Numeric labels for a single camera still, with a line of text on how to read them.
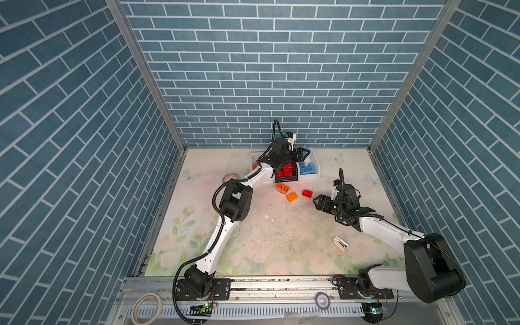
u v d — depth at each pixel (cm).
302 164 112
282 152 87
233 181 68
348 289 74
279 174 107
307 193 101
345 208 69
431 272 43
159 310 69
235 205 66
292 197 98
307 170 105
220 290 74
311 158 112
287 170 108
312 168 106
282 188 100
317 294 73
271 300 73
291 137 94
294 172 102
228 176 107
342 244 84
